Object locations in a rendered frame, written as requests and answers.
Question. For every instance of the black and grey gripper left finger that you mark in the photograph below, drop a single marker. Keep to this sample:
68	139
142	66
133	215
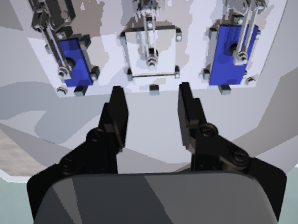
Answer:
97	155

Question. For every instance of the toggle clamp with red handle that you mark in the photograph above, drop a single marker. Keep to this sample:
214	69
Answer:
54	14
245	6

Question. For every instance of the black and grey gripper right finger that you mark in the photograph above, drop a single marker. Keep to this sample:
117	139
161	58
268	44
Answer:
214	152

